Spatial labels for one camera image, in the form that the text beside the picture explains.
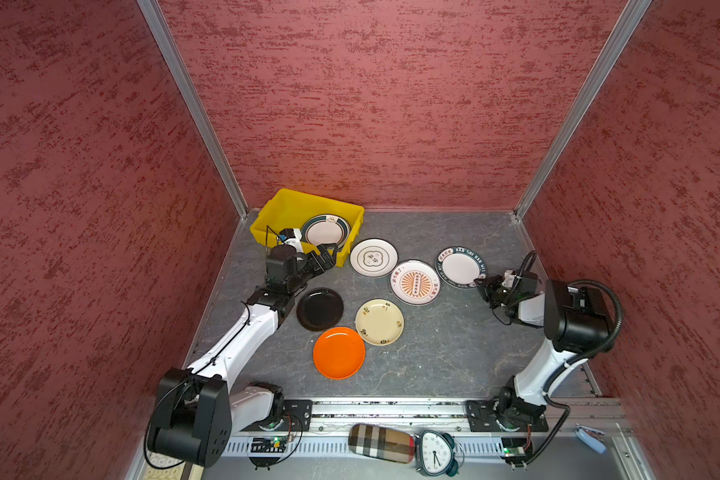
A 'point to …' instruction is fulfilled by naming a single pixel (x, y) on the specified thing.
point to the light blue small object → (593, 438)
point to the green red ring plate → (326, 228)
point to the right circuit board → (514, 446)
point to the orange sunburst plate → (415, 282)
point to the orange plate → (339, 353)
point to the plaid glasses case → (381, 443)
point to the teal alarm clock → (435, 455)
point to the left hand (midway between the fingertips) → (328, 255)
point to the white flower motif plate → (374, 257)
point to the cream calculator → (196, 472)
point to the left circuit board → (273, 444)
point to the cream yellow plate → (379, 322)
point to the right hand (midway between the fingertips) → (470, 281)
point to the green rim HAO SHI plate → (460, 267)
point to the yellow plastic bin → (282, 210)
